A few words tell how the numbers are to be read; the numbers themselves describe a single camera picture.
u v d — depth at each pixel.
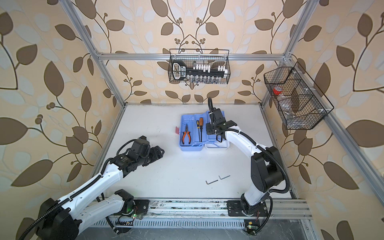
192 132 0.93
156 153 0.73
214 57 0.91
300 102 0.75
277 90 0.81
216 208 0.75
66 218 0.39
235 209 0.73
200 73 0.84
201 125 0.97
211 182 0.83
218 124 0.68
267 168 0.45
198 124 0.99
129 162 0.58
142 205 0.76
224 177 0.85
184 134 1.02
